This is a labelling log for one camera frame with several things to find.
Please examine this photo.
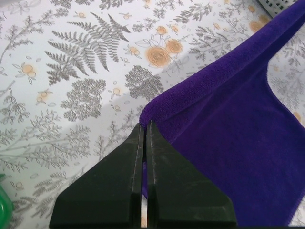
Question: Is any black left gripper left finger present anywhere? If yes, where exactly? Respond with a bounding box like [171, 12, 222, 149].
[50, 124, 144, 228]

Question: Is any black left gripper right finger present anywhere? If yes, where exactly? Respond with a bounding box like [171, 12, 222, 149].
[146, 122, 237, 227]

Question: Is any green plastic tray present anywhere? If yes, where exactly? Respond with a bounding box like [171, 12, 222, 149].
[0, 186, 14, 229]

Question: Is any white plastic laundry basket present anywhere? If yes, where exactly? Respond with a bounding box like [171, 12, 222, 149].
[258, 0, 297, 18]

